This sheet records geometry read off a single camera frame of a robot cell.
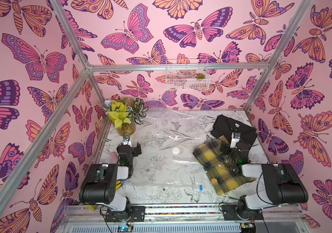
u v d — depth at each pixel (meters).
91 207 0.75
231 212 0.73
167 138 1.03
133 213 0.73
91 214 0.75
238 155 0.72
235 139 0.81
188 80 1.06
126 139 0.81
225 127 1.03
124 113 0.85
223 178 0.82
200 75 0.92
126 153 0.72
